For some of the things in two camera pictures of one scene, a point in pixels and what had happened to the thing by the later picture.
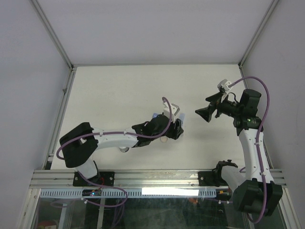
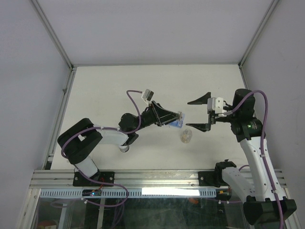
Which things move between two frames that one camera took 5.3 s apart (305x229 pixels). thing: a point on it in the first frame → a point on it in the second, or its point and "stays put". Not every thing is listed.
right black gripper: (206, 112) → (205, 127)
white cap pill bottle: (124, 149) stays put
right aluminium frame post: (242, 60) stays put
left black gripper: (176, 130) → (160, 116)
